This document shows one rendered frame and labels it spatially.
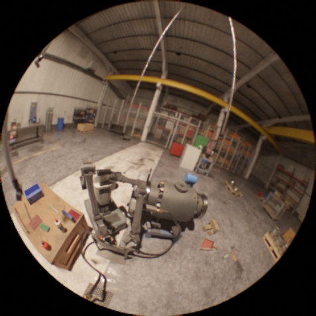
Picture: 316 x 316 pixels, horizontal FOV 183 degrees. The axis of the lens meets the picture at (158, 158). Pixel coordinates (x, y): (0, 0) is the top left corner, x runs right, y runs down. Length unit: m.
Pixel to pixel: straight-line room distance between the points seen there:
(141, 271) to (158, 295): 0.44
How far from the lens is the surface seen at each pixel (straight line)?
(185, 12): 7.25
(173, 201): 1.29
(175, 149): 6.51
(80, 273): 1.66
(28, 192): 1.86
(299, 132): 11.91
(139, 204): 0.86
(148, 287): 1.63
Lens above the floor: 1.58
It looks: 18 degrees down
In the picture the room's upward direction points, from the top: 18 degrees clockwise
